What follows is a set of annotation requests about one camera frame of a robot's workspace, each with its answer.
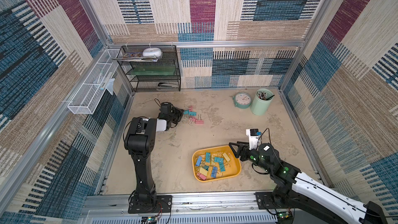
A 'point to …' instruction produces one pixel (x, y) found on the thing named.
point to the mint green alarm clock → (242, 100)
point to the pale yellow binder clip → (203, 171)
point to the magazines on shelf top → (137, 56)
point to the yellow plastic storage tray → (215, 163)
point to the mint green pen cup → (259, 104)
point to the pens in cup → (263, 95)
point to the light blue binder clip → (199, 161)
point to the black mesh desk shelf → (154, 68)
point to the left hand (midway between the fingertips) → (184, 109)
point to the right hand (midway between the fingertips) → (233, 142)
